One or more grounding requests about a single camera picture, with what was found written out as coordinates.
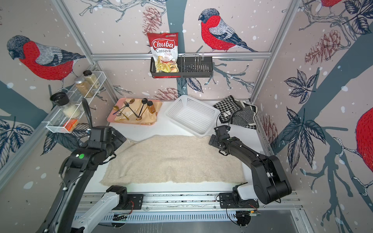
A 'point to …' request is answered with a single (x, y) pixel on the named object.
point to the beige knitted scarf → (171, 159)
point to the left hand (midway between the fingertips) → (119, 136)
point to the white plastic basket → (193, 115)
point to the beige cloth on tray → (145, 116)
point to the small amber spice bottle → (151, 107)
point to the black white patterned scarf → (237, 112)
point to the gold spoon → (116, 108)
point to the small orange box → (70, 124)
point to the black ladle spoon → (144, 101)
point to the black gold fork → (127, 105)
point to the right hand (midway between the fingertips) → (217, 141)
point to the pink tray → (112, 114)
